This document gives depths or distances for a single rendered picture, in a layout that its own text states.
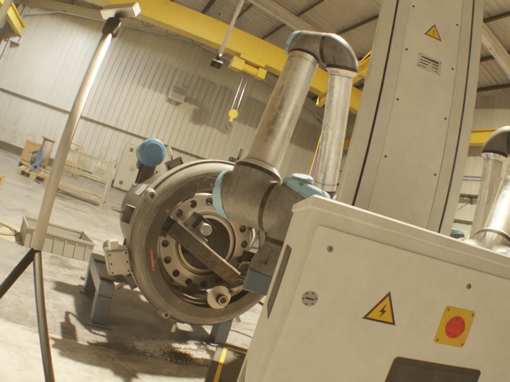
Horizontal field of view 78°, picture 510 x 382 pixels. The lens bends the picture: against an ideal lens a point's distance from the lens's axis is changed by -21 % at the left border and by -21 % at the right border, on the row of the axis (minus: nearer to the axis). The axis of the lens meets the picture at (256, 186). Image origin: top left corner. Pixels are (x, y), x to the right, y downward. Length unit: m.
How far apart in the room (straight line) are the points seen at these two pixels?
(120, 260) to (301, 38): 1.11
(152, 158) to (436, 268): 1.91
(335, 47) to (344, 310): 0.99
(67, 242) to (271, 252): 2.28
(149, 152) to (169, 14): 11.17
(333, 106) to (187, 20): 12.10
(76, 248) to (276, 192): 2.29
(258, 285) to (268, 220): 0.18
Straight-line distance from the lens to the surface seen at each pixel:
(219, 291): 1.72
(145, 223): 1.55
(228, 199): 1.13
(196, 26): 13.29
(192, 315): 1.72
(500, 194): 1.33
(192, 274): 1.79
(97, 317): 2.00
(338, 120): 1.34
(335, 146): 1.35
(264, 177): 1.14
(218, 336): 2.24
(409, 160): 1.03
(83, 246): 3.16
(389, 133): 1.02
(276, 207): 1.07
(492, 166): 1.56
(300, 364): 0.55
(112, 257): 1.58
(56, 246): 3.11
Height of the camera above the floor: 0.79
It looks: 4 degrees up
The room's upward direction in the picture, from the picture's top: 17 degrees clockwise
